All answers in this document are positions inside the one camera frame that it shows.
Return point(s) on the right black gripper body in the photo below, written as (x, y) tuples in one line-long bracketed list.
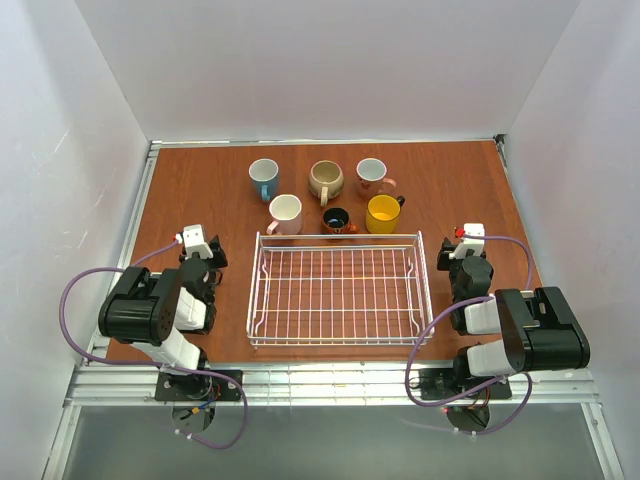
[(445, 253)]

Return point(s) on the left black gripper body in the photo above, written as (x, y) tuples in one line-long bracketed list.
[(216, 251)]

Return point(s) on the yellow mug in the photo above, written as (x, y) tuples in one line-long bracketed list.
[(383, 213)]

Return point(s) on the pink faceted mug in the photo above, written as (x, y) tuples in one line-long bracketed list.
[(286, 215)]

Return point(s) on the blue mug white inside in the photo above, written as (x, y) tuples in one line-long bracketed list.
[(264, 174)]

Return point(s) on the beige round mug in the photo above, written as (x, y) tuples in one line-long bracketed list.
[(326, 181)]

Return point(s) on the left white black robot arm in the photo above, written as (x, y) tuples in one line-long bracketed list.
[(154, 313)]

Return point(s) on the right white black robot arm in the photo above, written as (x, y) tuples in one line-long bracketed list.
[(539, 330)]

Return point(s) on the small dark brown cup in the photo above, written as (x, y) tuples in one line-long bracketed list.
[(336, 221)]

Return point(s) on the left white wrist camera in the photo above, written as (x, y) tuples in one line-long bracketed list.
[(194, 243)]

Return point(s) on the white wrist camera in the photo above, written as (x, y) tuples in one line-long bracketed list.
[(470, 237), (194, 243)]

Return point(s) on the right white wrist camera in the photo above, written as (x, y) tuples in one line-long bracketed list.
[(470, 237)]

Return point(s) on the white wire dish rack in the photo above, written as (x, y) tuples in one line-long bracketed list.
[(338, 290)]

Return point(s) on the white floral mug pink handle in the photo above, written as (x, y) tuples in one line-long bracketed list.
[(373, 179)]

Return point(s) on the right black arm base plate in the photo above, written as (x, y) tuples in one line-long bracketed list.
[(441, 383)]

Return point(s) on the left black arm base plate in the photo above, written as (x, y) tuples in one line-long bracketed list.
[(178, 387)]

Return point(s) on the aluminium table frame rail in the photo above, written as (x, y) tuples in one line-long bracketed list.
[(304, 384)]

